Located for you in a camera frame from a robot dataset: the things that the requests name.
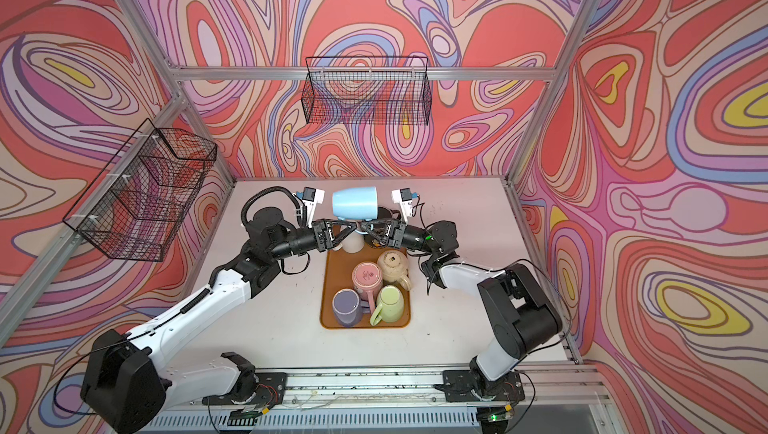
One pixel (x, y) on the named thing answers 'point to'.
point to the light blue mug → (356, 203)
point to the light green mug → (390, 305)
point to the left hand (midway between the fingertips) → (355, 228)
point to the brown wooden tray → (336, 273)
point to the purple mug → (348, 307)
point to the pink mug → (368, 278)
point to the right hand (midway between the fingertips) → (364, 232)
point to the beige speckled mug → (394, 266)
